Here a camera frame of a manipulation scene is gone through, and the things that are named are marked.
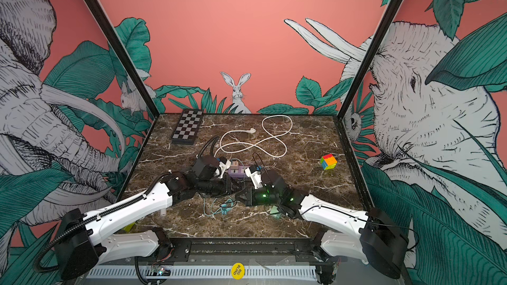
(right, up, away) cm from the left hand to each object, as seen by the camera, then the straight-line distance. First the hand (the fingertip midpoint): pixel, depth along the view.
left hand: (243, 188), depth 73 cm
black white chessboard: (-35, +22, +35) cm, 54 cm away
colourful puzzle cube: (+40, +7, +22) cm, 46 cm away
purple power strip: (-5, +1, +20) cm, 21 cm away
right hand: (-3, -3, -1) cm, 4 cm away
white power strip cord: (+2, +14, +33) cm, 36 cm away
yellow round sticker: (-2, -29, -3) cm, 29 cm away
